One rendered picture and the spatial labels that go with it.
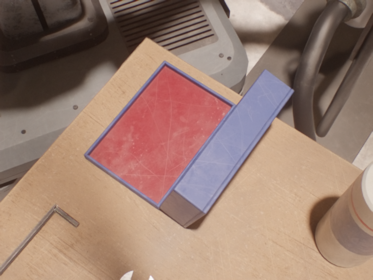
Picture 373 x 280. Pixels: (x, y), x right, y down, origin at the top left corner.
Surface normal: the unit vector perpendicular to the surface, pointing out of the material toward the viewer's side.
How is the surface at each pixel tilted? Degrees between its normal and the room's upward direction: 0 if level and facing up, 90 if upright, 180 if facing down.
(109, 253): 0
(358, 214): 90
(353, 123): 0
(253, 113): 12
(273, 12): 0
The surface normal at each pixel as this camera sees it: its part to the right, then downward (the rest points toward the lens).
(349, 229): -0.82, 0.52
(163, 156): 0.00, -0.40
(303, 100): -0.08, 0.46
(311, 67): -0.05, 0.26
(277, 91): 0.18, -0.28
